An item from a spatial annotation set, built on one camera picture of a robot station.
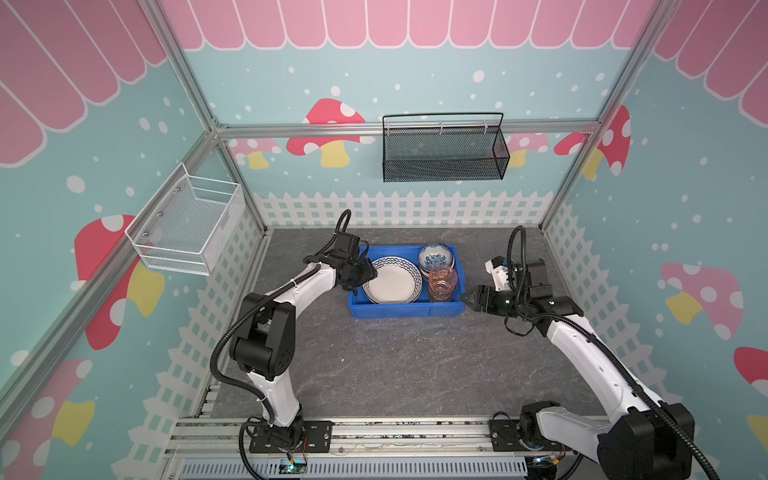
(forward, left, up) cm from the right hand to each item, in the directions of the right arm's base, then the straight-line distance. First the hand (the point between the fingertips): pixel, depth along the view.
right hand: (468, 297), depth 80 cm
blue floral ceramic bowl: (+22, +6, -8) cm, 24 cm away
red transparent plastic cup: (+11, +5, -8) cm, 15 cm away
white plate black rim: (+16, +19, -16) cm, 30 cm away
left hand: (+12, +28, -8) cm, 31 cm away
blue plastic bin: (+6, +31, -16) cm, 36 cm away
